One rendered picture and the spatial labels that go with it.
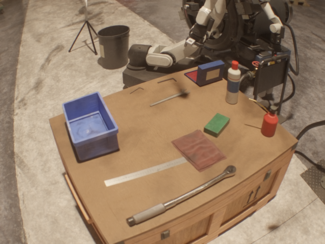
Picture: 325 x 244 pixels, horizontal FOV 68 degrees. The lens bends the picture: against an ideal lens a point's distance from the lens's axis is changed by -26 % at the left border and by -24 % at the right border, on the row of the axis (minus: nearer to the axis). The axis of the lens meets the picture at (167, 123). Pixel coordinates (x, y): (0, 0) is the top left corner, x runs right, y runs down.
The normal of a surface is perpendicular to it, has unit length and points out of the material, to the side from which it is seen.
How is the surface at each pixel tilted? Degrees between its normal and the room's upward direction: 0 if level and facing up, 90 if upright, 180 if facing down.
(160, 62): 90
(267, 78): 90
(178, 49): 90
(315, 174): 0
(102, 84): 0
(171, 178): 0
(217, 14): 90
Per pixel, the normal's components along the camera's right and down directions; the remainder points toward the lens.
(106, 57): -0.39, 0.63
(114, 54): 0.23, 0.66
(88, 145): 0.45, 0.57
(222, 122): 0.00, -0.77
